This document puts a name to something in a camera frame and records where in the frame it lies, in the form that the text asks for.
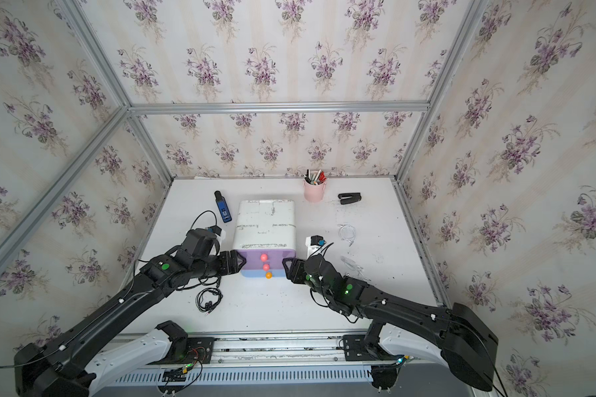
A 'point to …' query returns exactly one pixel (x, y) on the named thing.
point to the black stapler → (349, 198)
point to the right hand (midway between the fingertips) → (290, 263)
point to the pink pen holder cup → (314, 185)
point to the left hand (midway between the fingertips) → (241, 264)
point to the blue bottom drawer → (279, 273)
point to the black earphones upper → (209, 284)
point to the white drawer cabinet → (266, 224)
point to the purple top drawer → (266, 255)
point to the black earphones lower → (207, 298)
